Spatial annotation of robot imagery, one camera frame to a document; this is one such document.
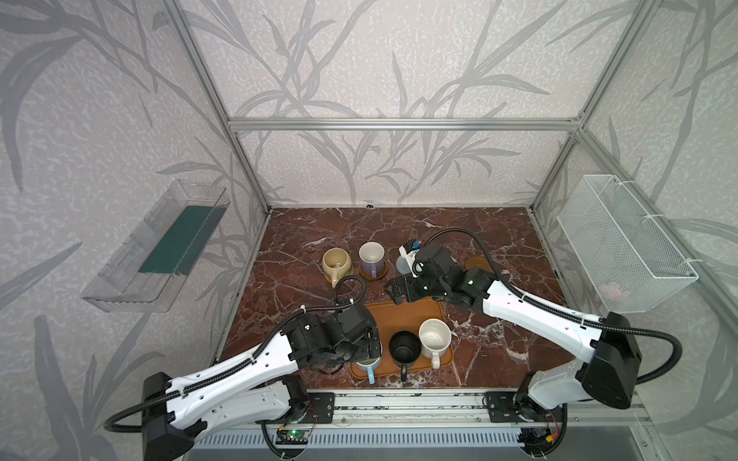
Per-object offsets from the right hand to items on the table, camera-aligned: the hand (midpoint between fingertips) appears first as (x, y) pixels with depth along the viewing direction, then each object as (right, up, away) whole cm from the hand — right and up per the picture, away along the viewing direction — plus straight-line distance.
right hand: (397, 275), depth 78 cm
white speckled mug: (+11, -20, +7) cm, 24 cm away
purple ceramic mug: (-8, +2, +23) cm, 25 cm away
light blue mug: (-7, -22, -6) cm, 24 cm away
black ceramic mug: (+2, -22, +5) cm, 23 cm away
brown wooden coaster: (+31, +1, +26) cm, 40 cm away
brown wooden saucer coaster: (-6, -5, +22) cm, 23 cm away
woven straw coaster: (-16, -3, +18) cm, 25 cm away
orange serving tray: (-1, -16, +14) cm, 21 cm away
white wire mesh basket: (+50, +5, -16) cm, 53 cm away
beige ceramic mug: (-21, +1, +22) cm, 30 cm away
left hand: (-6, -17, -6) cm, 19 cm away
